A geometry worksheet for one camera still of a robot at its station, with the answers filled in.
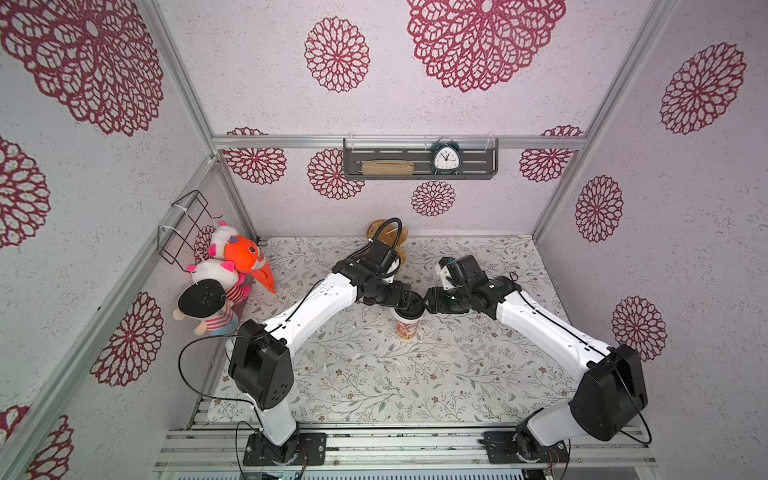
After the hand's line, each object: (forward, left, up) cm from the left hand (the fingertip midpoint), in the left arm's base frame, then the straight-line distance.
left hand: (397, 302), depth 83 cm
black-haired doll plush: (-3, +49, +6) cm, 49 cm away
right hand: (+1, -8, 0) cm, 8 cm away
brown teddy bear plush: (+34, +2, -7) cm, 34 cm away
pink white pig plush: (+9, +51, +5) cm, 52 cm away
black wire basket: (+9, +56, +17) cm, 59 cm away
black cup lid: (-2, -5, +1) cm, 5 cm away
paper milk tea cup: (-5, -3, -5) cm, 8 cm away
